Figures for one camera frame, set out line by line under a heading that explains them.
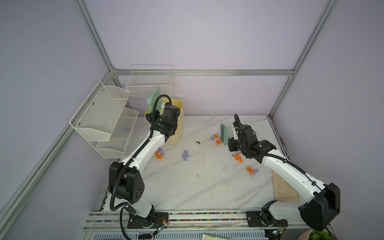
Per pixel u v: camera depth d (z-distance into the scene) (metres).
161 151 0.98
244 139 0.60
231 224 0.73
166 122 0.64
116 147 0.75
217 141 1.03
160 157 0.96
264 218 0.66
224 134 0.88
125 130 0.93
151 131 0.55
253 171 0.89
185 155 0.95
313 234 0.62
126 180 0.44
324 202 0.39
